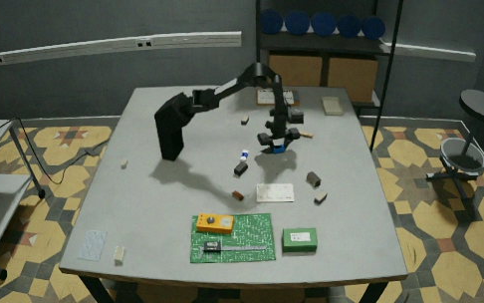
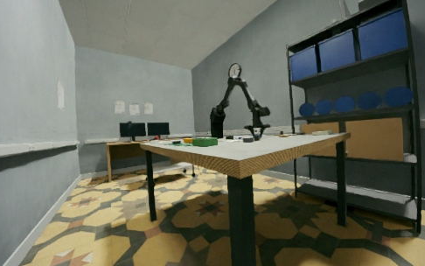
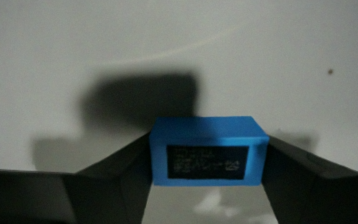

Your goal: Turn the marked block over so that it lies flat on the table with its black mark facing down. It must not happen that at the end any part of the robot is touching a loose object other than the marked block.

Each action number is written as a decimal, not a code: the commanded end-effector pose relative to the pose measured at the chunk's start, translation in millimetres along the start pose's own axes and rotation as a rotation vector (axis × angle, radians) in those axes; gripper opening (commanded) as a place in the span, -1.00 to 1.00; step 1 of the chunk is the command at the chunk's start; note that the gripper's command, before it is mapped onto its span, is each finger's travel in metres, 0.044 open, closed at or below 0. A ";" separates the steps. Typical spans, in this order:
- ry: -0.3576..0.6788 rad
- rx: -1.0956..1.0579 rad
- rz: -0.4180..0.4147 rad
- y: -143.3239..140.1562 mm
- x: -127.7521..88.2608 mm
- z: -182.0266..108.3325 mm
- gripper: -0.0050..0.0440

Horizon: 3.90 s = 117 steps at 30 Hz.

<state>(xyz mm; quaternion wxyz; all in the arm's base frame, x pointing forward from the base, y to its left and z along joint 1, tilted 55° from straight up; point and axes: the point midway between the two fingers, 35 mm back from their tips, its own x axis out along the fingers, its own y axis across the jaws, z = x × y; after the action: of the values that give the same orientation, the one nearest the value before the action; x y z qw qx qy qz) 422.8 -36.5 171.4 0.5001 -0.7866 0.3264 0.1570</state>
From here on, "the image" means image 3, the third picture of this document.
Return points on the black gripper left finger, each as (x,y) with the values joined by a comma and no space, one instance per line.
(117,192)

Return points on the blue rectangular block with black label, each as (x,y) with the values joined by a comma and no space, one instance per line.
(207,151)

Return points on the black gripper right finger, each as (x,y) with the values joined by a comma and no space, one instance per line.
(303,188)

